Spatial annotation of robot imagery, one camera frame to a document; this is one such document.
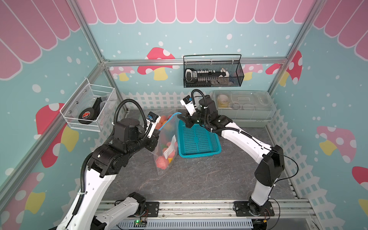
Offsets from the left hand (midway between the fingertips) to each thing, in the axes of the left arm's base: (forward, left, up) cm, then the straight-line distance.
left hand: (157, 134), depth 63 cm
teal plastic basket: (+17, -20, -33) cm, 43 cm away
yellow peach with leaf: (-1, -5, -21) cm, 22 cm away
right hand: (+15, -9, -4) cm, 18 cm away
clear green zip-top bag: (+28, -2, -28) cm, 40 cm away
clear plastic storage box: (+36, -54, -19) cm, 67 cm away
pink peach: (-4, 0, -21) cm, 21 cm away
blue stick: (+5, -3, +1) cm, 6 cm away
